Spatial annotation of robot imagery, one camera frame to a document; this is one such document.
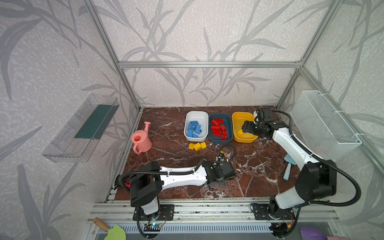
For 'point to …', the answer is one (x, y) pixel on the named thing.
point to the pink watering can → (143, 143)
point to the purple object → (310, 233)
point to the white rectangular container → (202, 117)
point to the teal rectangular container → (227, 121)
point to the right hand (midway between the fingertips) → (247, 127)
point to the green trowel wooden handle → (100, 224)
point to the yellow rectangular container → (238, 120)
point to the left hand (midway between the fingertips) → (220, 176)
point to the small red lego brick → (223, 128)
